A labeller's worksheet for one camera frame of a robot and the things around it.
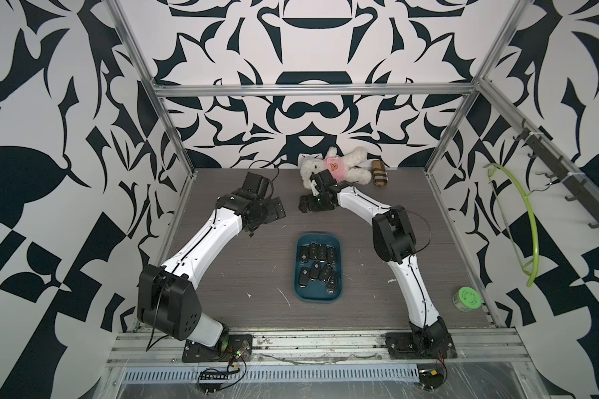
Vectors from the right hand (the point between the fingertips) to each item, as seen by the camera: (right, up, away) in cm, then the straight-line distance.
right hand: (308, 201), depth 105 cm
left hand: (-14, -2, -21) cm, 25 cm away
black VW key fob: (-2, -19, -14) cm, 23 cm away
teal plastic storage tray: (+2, -30, -20) cm, 36 cm away
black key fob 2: (+5, -18, -14) cm, 23 cm away
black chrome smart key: (+7, -27, -21) cm, 35 cm away
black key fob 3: (+2, -24, -17) cm, 29 cm away
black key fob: (+2, -18, -13) cm, 22 cm away
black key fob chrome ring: (+8, -19, -14) cm, 25 cm away
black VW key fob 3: (+6, -24, -18) cm, 31 cm away
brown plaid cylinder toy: (+33, +12, +10) cm, 37 cm away
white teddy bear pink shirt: (+16, +14, +6) cm, 22 cm away
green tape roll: (+49, -30, -26) cm, 63 cm away
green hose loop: (+57, -17, -37) cm, 70 cm away
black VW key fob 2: (-2, -26, -18) cm, 32 cm away
